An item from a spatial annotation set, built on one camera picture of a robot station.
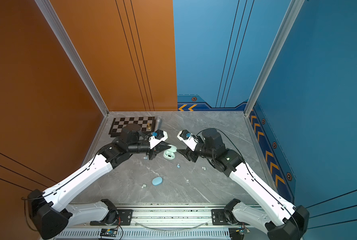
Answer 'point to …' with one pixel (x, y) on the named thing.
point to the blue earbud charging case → (157, 180)
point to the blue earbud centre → (178, 165)
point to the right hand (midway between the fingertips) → (180, 144)
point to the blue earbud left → (145, 157)
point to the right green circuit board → (242, 231)
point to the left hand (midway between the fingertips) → (169, 143)
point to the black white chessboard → (147, 123)
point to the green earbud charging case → (169, 154)
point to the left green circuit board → (111, 232)
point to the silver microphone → (158, 124)
